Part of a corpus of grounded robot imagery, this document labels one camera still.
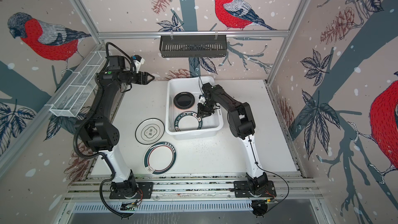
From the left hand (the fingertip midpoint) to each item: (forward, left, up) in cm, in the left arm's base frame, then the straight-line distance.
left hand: (148, 75), depth 84 cm
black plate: (+9, -18, -25) cm, 32 cm away
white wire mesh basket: (-10, +32, +1) cm, 34 cm away
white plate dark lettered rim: (-13, -21, -29) cm, 38 cm away
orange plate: (+3, -17, -28) cm, 33 cm away
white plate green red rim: (-35, -6, -30) cm, 47 cm away
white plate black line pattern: (-19, +3, -30) cm, 35 cm away
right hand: (-11, -28, -26) cm, 40 cm away
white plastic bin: (-16, -36, -28) cm, 49 cm away
